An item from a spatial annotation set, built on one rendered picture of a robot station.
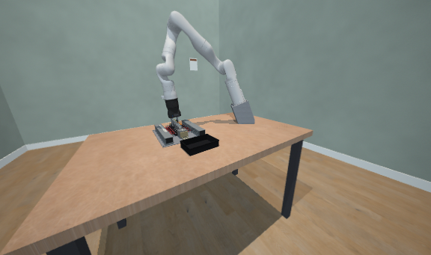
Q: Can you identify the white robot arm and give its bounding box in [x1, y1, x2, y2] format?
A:
[156, 11, 245, 105]

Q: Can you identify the grey relay panel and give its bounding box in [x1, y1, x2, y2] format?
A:
[153, 120, 205, 147]

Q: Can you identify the black parts tray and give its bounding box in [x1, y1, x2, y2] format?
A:
[180, 134, 218, 156]

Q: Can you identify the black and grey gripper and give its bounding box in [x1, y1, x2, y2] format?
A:
[161, 90, 181, 126]

